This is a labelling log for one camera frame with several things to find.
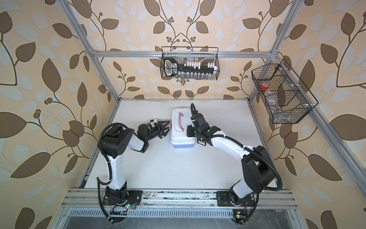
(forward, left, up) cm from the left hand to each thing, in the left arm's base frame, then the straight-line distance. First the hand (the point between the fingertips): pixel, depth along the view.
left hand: (171, 123), depth 91 cm
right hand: (-6, -12, +1) cm, 13 cm away
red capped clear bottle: (+12, -54, +22) cm, 60 cm away
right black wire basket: (+2, -62, +23) cm, 67 cm away
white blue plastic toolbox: (+3, -6, +2) cm, 7 cm away
